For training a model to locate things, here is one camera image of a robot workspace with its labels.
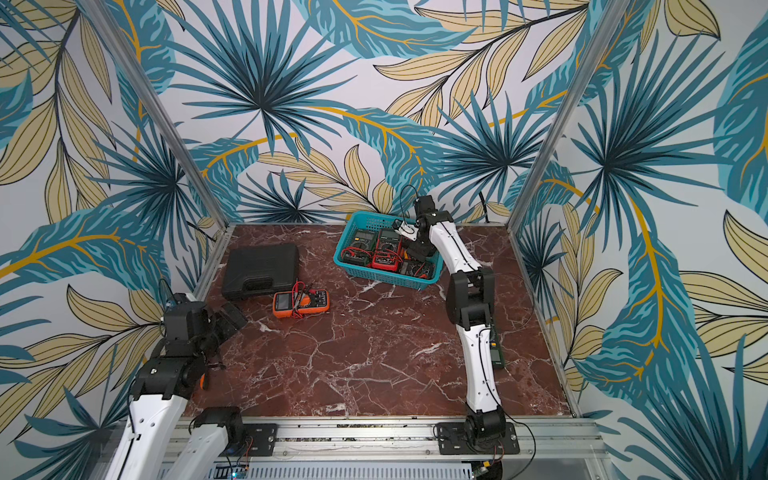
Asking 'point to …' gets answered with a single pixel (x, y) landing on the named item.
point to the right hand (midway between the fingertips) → (427, 239)
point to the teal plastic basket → (364, 221)
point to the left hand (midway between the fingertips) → (228, 322)
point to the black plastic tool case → (260, 270)
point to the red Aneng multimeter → (388, 249)
